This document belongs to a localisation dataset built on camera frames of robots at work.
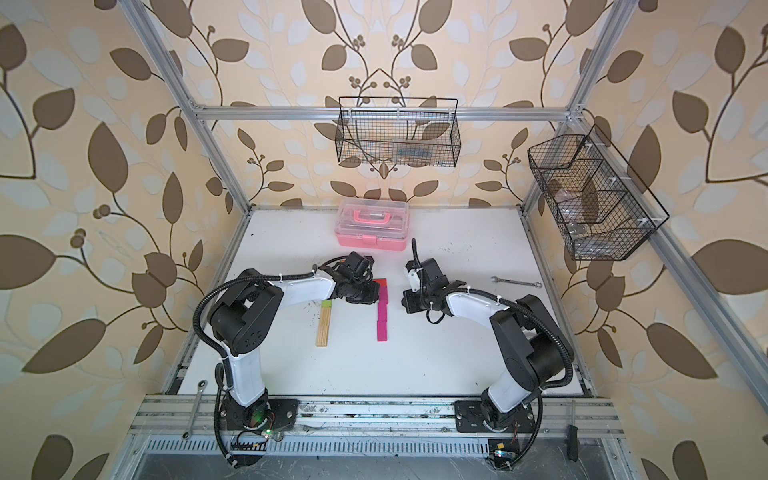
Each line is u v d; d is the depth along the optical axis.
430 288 0.72
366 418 0.75
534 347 0.45
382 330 0.89
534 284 0.99
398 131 0.96
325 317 0.91
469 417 0.73
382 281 0.99
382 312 0.91
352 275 0.78
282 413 0.74
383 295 0.96
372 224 1.00
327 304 0.94
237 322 0.51
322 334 0.88
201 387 0.79
